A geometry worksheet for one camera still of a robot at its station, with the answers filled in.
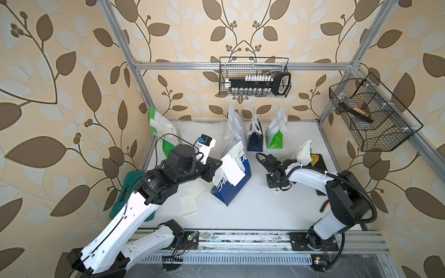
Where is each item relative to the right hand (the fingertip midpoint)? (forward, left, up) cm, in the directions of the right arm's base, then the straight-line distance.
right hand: (275, 182), depth 91 cm
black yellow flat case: (+11, -26, +1) cm, 29 cm away
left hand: (-5, +28, +33) cm, 43 cm away
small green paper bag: (+24, -3, +7) cm, 25 cm away
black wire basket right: (+11, -40, +33) cm, 53 cm away
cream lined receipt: (-6, +23, +26) cm, 36 cm away
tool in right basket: (+14, -36, +33) cm, 51 cm away
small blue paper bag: (-11, +27, +21) cm, 36 cm away
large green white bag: (+28, +61, +16) cm, 69 cm away
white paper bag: (+21, +20, +17) cm, 33 cm away
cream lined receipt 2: (-2, +41, 0) cm, 42 cm away
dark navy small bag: (+23, +8, +5) cm, 25 cm away
